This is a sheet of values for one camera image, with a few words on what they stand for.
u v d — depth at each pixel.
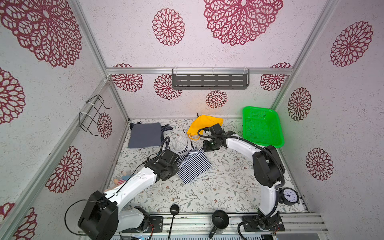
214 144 0.81
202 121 1.17
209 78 0.94
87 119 0.75
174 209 0.78
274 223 0.69
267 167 0.52
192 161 0.90
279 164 0.54
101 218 0.40
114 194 0.44
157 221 0.75
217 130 0.78
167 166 0.63
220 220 0.75
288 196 0.80
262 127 1.17
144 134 1.07
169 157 0.65
